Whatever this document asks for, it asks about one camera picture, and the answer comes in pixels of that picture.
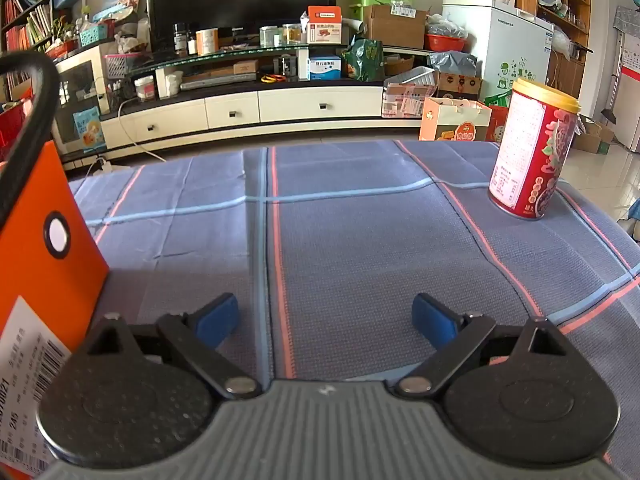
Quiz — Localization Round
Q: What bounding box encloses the white glass-door cabinet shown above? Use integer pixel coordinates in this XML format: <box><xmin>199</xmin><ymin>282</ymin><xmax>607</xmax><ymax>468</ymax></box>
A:
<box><xmin>50</xmin><ymin>42</ymin><xmax>121</xmax><ymax>156</ymax></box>

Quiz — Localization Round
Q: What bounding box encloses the brown cardboard box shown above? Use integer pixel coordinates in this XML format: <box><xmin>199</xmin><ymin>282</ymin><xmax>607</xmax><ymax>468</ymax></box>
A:
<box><xmin>363</xmin><ymin>4</ymin><xmax>430</xmax><ymax>50</ymax></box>

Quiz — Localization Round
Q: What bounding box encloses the green snack bag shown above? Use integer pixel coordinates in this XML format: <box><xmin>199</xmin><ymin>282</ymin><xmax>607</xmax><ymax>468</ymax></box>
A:
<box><xmin>342</xmin><ymin>39</ymin><xmax>385</xmax><ymax>82</ymax></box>

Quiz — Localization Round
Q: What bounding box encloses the white jar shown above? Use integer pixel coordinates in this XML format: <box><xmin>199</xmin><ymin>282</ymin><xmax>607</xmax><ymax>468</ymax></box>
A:
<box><xmin>196</xmin><ymin>28</ymin><xmax>219</xmax><ymax>56</ymax></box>

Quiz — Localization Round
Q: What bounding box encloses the pink plastic basket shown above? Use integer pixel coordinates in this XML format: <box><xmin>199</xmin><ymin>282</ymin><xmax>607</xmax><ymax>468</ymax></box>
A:
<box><xmin>104</xmin><ymin>52</ymin><xmax>143</xmax><ymax>79</ymax></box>

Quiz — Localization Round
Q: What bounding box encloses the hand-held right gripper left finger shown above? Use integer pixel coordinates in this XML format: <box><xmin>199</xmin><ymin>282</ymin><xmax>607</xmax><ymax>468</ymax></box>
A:
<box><xmin>82</xmin><ymin>292</ymin><xmax>263</xmax><ymax>401</ymax></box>

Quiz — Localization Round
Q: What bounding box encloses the blue and white carton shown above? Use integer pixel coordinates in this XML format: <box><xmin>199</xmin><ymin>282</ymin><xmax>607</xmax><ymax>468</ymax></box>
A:
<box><xmin>308</xmin><ymin>56</ymin><xmax>342</xmax><ymax>81</ymax></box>

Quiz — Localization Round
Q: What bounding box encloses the orange cardboard box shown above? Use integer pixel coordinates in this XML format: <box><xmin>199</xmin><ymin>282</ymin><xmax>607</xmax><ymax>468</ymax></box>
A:
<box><xmin>0</xmin><ymin>140</ymin><xmax>111</xmax><ymax>476</ymax></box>

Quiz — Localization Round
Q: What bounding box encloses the brown printed carton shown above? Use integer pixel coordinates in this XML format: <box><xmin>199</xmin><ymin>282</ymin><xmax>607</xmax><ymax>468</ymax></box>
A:
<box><xmin>437</xmin><ymin>72</ymin><xmax>483</xmax><ymax>101</ymax></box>

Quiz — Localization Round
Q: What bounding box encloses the red can with yellow lid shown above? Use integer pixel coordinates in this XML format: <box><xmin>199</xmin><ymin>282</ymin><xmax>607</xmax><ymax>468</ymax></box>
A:
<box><xmin>488</xmin><ymin>78</ymin><xmax>582</xmax><ymax>222</ymax></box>

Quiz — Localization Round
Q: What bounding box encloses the white crate with packets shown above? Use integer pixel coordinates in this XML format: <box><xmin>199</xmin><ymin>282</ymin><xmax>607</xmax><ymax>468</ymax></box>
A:
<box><xmin>382</xmin><ymin>66</ymin><xmax>437</xmax><ymax>118</ymax></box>

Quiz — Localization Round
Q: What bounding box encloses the white power cable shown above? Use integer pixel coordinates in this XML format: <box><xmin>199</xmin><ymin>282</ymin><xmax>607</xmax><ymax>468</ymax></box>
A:
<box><xmin>117</xmin><ymin>97</ymin><xmax>168</xmax><ymax>163</ymax></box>

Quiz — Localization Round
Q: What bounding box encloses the teal plastic basket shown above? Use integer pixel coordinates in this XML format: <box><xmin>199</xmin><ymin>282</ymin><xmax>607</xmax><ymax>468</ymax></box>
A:
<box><xmin>79</xmin><ymin>24</ymin><xmax>110</xmax><ymax>47</ymax></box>

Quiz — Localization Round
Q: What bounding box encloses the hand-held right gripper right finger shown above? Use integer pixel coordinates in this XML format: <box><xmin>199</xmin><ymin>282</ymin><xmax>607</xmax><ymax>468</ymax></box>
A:
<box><xmin>395</xmin><ymin>292</ymin><xmax>571</xmax><ymax>401</ymax></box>

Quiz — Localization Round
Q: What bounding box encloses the white TV cabinet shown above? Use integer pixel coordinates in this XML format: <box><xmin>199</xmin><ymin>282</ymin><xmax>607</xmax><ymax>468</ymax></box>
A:
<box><xmin>55</xmin><ymin>42</ymin><xmax>436</xmax><ymax>161</ymax></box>

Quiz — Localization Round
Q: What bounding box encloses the white chest freezer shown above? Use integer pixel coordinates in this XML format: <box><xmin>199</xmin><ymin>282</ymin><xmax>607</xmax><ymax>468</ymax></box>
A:
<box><xmin>441</xmin><ymin>0</ymin><xmax>556</xmax><ymax>106</ymax></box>

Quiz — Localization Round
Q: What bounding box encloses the dark bookshelf with books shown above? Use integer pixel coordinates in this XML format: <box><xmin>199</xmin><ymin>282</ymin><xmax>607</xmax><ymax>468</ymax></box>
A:
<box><xmin>0</xmin><ymin>0</ymin><xmax>73</xmax><ymax>56</ymax></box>

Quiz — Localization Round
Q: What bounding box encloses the orange and white carton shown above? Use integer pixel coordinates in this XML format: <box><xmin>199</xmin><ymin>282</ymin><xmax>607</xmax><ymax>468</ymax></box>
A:
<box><xmin>306</xmin><ymin>6</ymin><xmax>343</xmax><ymax>44</ymax></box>

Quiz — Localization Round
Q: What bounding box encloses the black cable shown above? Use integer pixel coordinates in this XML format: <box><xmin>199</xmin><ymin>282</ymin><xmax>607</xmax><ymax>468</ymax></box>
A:
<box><xmin>0</xmin><ymin>51</ymin><xmax>62</xmax><ymax>233</ymax></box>

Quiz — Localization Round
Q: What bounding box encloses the red plastic basin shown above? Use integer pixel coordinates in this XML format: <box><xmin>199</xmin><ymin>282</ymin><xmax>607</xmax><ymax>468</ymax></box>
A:
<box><xmin>425</xmin><ymin>34</ymin><xmax>468</xmax><ymax>53</ymax></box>

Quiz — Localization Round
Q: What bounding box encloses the orange gift bag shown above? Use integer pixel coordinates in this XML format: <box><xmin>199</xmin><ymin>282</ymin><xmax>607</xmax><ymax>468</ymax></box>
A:
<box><xmin>419</xmin><ymin>97</ymin><xmax>493</xmax><ymax>142</ymax></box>

